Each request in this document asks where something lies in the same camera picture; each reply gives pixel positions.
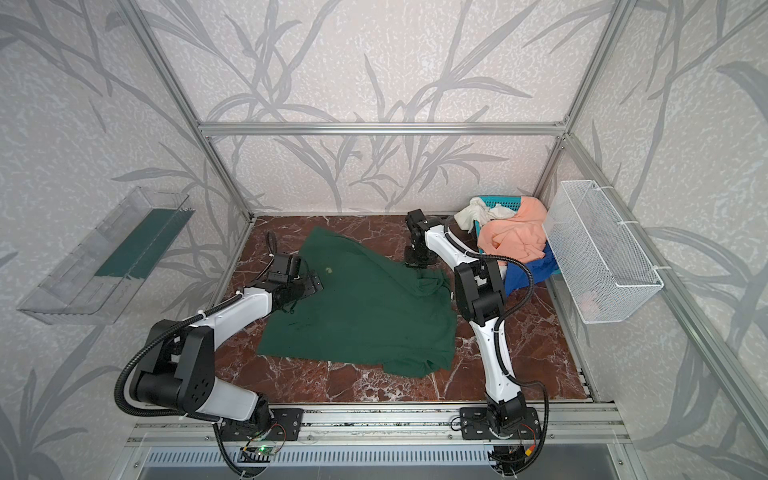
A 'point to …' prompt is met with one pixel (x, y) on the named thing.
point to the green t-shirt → (376, 308)
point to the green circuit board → (259, 450)
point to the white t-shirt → (477, 211)
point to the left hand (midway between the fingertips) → (313, 275)
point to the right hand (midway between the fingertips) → (415, 256)
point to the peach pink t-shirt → (519, 238)
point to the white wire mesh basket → (601, 264)
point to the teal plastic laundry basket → (493, 200)
